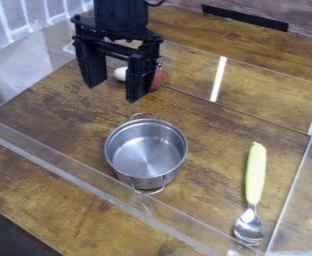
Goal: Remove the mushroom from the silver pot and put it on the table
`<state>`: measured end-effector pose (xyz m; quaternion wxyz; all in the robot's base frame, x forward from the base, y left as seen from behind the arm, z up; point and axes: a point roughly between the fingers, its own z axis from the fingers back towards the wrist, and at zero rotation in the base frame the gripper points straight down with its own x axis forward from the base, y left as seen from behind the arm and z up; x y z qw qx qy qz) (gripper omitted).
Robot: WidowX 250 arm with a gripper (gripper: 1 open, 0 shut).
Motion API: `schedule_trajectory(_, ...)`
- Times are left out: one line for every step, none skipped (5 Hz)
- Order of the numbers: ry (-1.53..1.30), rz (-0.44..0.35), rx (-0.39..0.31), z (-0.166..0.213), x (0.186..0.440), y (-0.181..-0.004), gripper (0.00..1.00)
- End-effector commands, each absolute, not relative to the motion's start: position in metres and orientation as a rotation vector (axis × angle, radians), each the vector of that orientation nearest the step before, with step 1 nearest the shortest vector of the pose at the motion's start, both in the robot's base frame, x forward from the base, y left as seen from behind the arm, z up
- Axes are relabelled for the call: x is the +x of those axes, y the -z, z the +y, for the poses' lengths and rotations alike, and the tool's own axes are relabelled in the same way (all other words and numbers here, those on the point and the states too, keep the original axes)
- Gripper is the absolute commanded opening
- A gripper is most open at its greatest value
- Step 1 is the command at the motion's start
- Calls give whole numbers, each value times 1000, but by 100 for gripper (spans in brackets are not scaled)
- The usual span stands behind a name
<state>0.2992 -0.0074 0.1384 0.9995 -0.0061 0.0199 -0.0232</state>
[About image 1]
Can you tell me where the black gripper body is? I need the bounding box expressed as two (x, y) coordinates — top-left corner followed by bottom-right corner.
(70, 0), (164, 62)

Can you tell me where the silver pot with handles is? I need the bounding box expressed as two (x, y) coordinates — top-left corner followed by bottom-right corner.
(104, 112), (188, 195)

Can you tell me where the spoon with yellow-green handle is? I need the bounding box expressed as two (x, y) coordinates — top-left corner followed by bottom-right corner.
(233, 142), (267, 246)

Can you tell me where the clear acrylic triangle bracket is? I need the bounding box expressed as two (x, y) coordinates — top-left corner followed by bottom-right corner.
(62, 44), (74, 54)

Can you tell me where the black strip on table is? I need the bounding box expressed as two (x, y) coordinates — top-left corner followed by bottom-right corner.
(201, 4), (290, 32)

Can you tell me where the red and white toy mushroom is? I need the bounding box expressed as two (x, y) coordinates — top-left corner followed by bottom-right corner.
(113, 65), (163, 92)

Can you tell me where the clear acrylic enclosure wall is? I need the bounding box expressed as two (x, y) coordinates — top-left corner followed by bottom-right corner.
(0, 123), (265, 256)

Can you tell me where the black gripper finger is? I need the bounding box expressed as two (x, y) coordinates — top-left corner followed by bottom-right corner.
(125, 52), (157, 103)
(73, 38), (106, 88)

